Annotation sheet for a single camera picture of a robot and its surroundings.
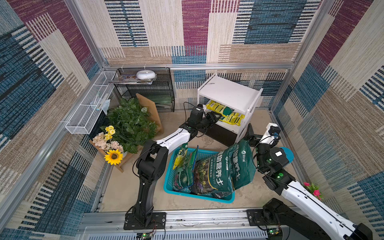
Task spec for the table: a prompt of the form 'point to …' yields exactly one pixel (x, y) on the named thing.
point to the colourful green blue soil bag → (184, 178)
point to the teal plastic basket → (169, 180)
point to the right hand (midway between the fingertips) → (260, 125)
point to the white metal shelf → (228, 102)
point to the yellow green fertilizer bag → (181, 155)
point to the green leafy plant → (132, 123)
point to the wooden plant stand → (151, 108)
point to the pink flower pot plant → (314, 190)
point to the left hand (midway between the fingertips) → (219, 116)
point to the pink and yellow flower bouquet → (103, 140)
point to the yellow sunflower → (114, 157)
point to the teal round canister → (289, 154)
